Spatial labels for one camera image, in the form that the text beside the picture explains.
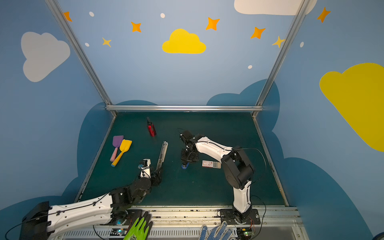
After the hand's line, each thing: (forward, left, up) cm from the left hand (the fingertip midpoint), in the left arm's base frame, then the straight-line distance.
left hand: (161, 169), depth 79 cm
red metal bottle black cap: (+30, +11, 0) cm, 32 cm away
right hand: (+9, -12, -6) cm, 16 cm away
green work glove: (-26, +8, -9) cm, 29 cm away
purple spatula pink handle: (+24, +36, -9) cm, 45 cm away
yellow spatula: (+21, +30, -11) cm, 38 cm away
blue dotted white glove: (-27, -31, -9) cm, 42 cm away
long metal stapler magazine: (+14, +3, -10) cm, 17 cm away
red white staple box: (+9, -29, -10) cm, 32 cm away
